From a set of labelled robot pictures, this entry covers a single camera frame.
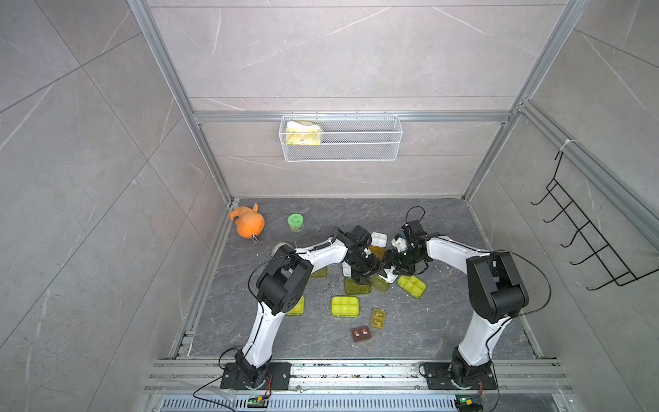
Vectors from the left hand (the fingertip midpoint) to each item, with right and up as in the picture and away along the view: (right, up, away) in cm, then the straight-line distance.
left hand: (386, 276), depth 88 cm
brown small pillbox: (-10, -16, -8) cm, 21 cm away
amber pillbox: (0, +10, +15) cm, 18 cm away
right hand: (+2, +2, +6) cm, 7 cm away
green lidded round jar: (-35, +19, +18) cm, 44 cm away
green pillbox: (-12, -5, +3) cm, 13 cm away
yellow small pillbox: (-3, -13, -5) cm, 14 cm away
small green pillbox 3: (-30, -11, -3) cm, 32 cm away
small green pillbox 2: (-23, 0, +7) cm, 24 cm away
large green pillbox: (+10, -4, +2) cm, 11 cm away
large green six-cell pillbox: (-15, -10, -2) cm, 18 cm away
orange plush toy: (-52, +19, +13) cm, 57 cm away
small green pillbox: (-2, -3, +4) cm, 6 cm away
